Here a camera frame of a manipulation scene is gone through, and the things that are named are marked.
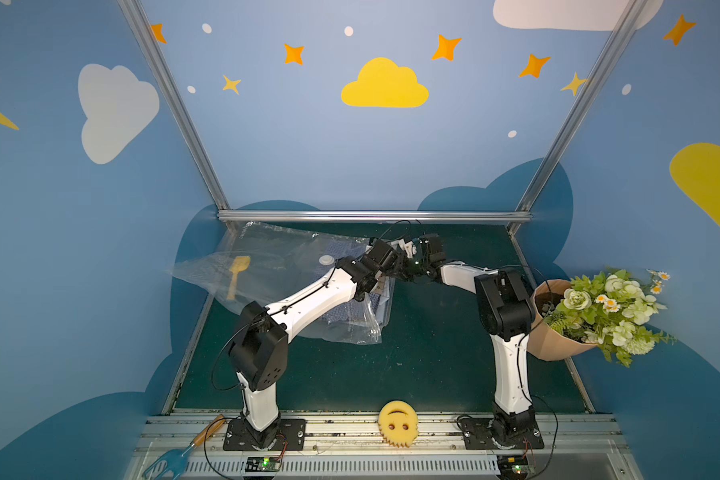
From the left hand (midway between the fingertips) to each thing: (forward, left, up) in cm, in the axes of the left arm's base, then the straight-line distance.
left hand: (375, 275), depth 87 cm
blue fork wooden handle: (-40, +39, -9) cm, 56 cm away
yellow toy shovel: (+13, +49, -14) cm, 52 cm away
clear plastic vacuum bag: (+16, +40, -16) cm, 46 cm away
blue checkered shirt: (-10, +1, -2) cm, 10 cm away
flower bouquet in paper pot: (-17, -52, +14) cm, 56 cm away
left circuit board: (-45, +27, -16) cm, 55 cm away
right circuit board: (-45, -34, -16) cm, 58 cm away
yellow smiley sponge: (-36, -6, -12) cm, 39 cm away
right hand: (+11, -4, -9) cm, 14 cm away
